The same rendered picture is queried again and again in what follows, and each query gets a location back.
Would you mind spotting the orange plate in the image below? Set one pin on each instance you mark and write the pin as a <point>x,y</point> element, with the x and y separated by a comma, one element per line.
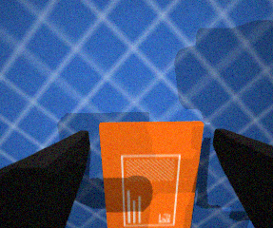
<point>150,172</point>

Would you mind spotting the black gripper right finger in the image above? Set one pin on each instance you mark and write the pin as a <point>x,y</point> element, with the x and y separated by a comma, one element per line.
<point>248,165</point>

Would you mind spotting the dark blue work mat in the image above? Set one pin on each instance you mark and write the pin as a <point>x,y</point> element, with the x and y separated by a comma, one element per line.
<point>68,65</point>

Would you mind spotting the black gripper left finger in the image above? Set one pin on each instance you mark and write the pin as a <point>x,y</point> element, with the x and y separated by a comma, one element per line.
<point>39,190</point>

